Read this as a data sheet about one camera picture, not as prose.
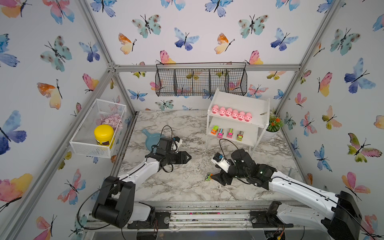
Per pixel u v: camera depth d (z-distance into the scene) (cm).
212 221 75
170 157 75
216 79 96
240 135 84
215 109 74
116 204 42
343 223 38
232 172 64
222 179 66
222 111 73
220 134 86
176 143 79
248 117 71
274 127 95
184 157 78
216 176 68
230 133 86
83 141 62
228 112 73
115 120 69
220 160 64
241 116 71
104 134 63
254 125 72
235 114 72
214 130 87
